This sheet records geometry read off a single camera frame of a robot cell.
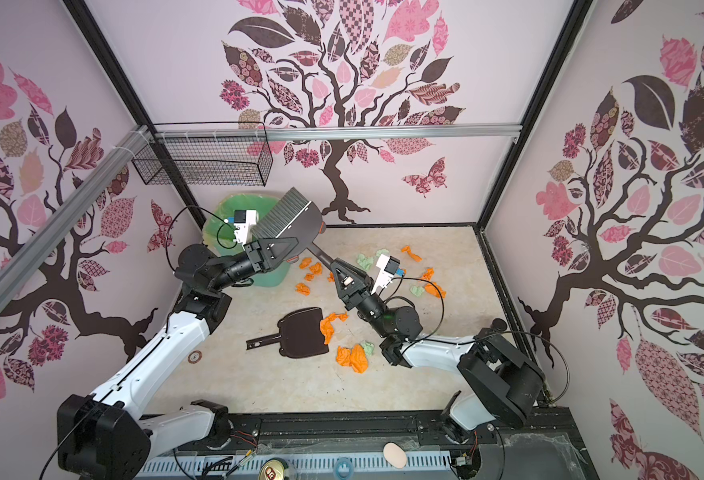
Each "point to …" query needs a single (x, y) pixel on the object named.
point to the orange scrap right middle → (431, 286)
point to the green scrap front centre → (368, 347)
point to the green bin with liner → (219, 231)
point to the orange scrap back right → (411, 254)
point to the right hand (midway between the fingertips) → (336, 265)
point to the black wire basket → (208, 161)
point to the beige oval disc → (395, 455)
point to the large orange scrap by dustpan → (326, 325)
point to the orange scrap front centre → (355, 357)
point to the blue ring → (336, 468)
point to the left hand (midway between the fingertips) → (300, 248)
